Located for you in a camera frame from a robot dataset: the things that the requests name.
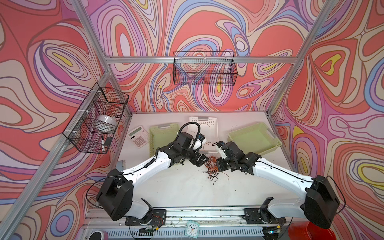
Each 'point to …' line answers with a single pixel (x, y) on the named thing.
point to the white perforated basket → (209, 127)
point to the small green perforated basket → (161, 135)
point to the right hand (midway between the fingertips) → (218, 166)
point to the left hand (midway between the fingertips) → (204, 154)
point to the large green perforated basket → (259, 137)
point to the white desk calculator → (139, 136)
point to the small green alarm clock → (192, 229)
